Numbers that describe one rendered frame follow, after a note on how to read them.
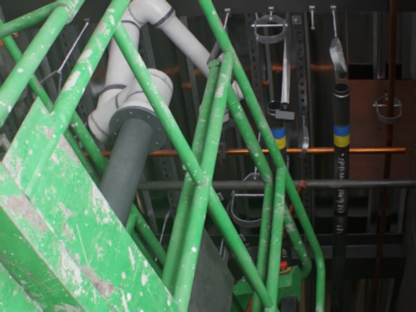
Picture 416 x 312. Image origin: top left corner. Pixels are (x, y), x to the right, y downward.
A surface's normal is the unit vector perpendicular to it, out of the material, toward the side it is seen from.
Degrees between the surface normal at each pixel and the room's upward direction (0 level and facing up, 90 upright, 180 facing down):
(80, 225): 90
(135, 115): 180
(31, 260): 180
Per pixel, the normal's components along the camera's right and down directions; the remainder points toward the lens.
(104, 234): 0.91, -0.22
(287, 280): -0.40, -0.73
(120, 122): -0.14, 0.64
